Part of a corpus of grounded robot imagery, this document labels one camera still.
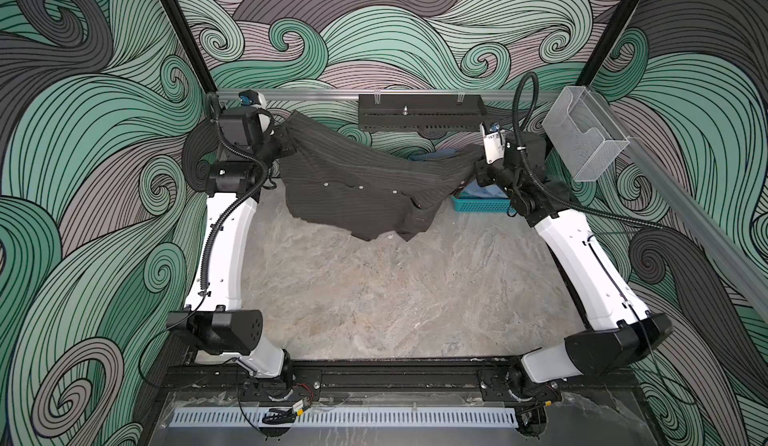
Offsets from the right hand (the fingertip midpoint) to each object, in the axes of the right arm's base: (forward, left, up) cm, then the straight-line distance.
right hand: (490, 153), depth 72 cm
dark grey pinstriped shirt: (+1, +41, -13) cm, 43 cm away
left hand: (+2, +49, +6) cm, 50 cm away
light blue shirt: (+34, +7, -29) cm, 45 cm away
